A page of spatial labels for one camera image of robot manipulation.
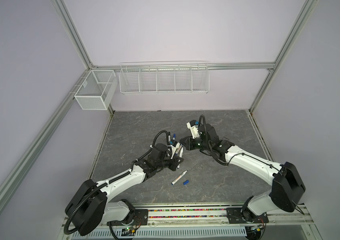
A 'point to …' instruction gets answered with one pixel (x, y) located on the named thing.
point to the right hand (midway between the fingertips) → (180, 141)
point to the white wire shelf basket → (164, 77)
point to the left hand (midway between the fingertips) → (182, 161)
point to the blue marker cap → (186, 182)
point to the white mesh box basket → (96, 91)
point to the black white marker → (169, 138)
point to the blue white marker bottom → (174, 136)
